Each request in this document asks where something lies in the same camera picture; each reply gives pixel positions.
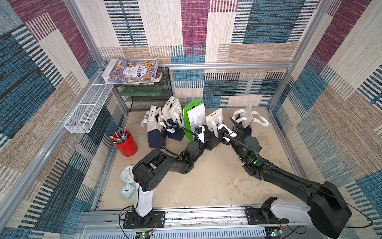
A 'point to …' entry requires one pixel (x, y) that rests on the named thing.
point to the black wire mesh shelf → (142, 96)
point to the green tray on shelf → (141, 90)
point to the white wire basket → (82, 117)
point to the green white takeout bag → (194, 115)
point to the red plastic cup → (128, 147)
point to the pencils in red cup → (120, 137)
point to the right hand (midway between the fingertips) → (227, 123)
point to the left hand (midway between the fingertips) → (212, 133)
